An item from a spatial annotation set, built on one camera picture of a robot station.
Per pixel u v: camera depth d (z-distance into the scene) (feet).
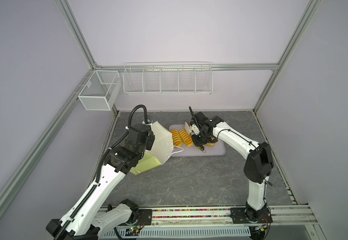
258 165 1.62
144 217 2.42
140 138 1.60
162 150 2.64
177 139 3.26
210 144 3.23
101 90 3.27
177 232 2.32
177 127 3.56
